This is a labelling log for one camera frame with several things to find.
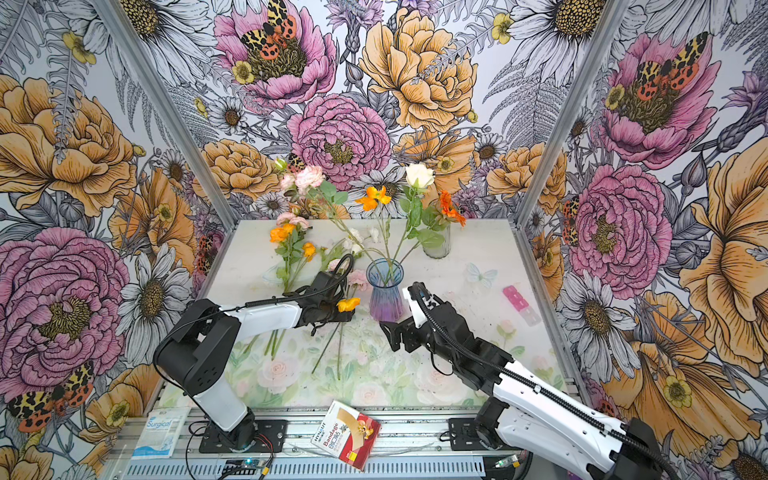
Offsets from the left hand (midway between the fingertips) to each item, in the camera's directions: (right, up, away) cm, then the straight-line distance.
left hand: (345, 318), depth 94 cm
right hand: (+16, +3, -20) cm, 26 cm away
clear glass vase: (+25, +23, -20) cm, 39 cm away
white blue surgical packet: (-42, -24, -20) cm, 52 cm away
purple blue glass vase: (+13, +4, +2) cm, 13 cm away
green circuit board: (-21, -29, -23) cm, 43 cm away
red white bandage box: (+4, -22, -23) cm, 32 cm away
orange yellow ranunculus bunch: (-20, +20, +15) cm, 32 cm away
